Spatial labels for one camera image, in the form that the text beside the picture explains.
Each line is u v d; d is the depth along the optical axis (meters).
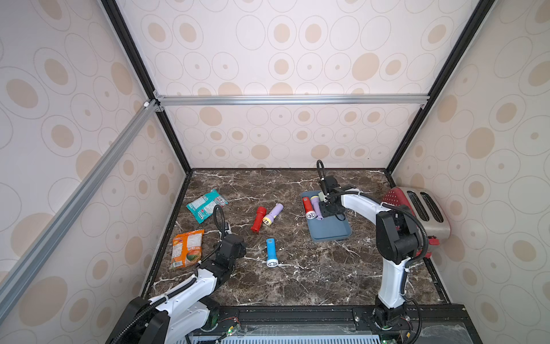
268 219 0.97
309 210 0.98
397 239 0.52
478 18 0.70
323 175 0.81
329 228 0.95
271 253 0.87
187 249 0.87
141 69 0.81
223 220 1.01
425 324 0.71
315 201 1.00
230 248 0.65
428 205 0.86
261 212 0.99
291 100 0.90
